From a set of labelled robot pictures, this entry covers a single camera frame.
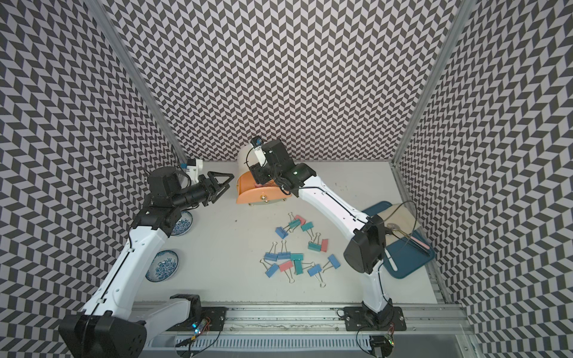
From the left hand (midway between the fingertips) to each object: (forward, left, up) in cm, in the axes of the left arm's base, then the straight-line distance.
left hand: (232, 182), depth 70 cm
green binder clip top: (0, -19, -28) cm, 34 cm away
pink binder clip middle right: (-7, -31, -32) cm, 46 cm away
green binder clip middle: (-7, -27, -33) cm, 43 cm away
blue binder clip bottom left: (-17, -11, -32) cm, 38 cm away
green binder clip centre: (-12, -20, -32) cm, 40 cm away
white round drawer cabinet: (+17, -2, -7) cm, 18 cm away
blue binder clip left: (-12, -10, -32) cm, 35 cm away
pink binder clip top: (+5, -22, -33) cm, 40 cm away
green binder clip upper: (0, -25, -30) cm, 39 cm away
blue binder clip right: (-14, -35, -33) cm, 50 cm away
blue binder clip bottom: (-17, -27, -32) cm, 45 cm away
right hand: (+10, -8, -3) cm, 13 cm away
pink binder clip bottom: (-16, -16, -32) cm, 39 cm away
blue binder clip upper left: (-1, -14, -32) cm, 35 cm away
